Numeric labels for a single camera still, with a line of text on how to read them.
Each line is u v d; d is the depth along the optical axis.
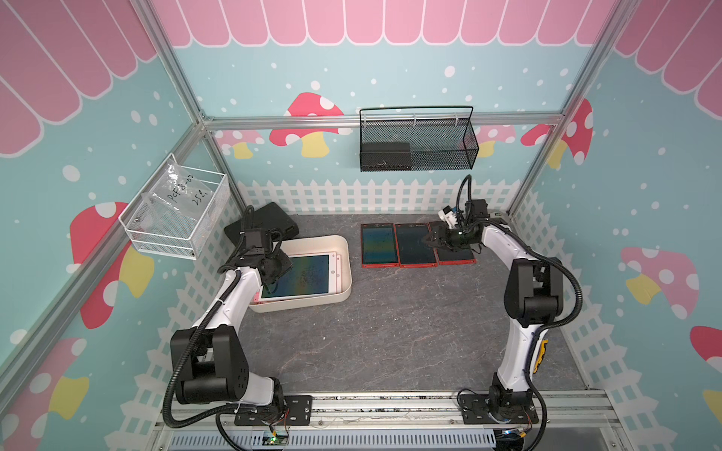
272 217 1.16
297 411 0.74
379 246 1.10
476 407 0.74
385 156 0.85
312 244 1.16
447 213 0.91
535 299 0.55
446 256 1.06
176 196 0.71
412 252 1.09
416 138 0.94
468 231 0.76
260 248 0.67
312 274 1.00
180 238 0.62
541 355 0.83
